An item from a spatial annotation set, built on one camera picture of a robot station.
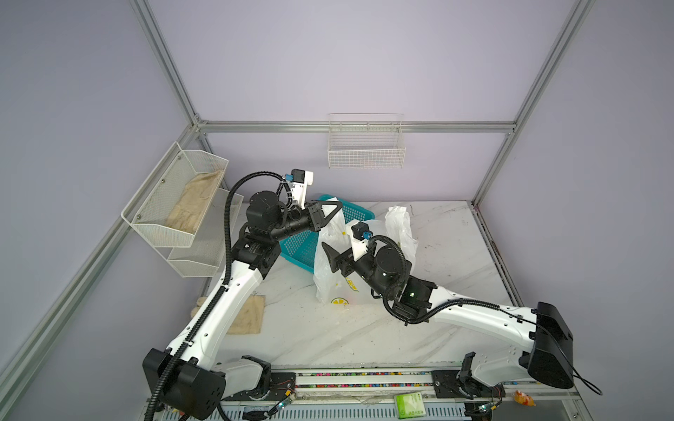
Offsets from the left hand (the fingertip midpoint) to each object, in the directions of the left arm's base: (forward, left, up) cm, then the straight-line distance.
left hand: (341, 206), depth 63 cm
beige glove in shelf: (+8, +46, -11) cm, 48 cm away
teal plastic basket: (+15, +16, -40) cm, 45 cm away
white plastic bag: (-6, +2, -32) cm, 33 cm away
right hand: (-4, +2, -7) cm, 8 cm away
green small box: (-37, -19, -38) cm, 56 cm away
